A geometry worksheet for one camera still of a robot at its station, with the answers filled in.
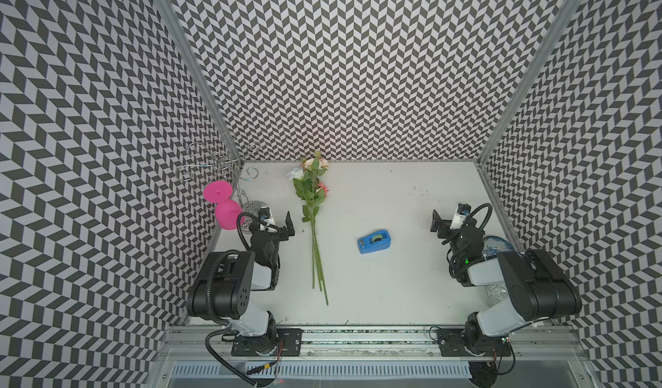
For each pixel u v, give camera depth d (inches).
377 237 35.0
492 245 35.8
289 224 33.6
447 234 32.2
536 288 17.5
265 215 29.7
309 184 41.0
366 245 35.2
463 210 29.9
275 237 29.7
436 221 33.7
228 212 29.0
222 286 17.5
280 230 31.1
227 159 45.7
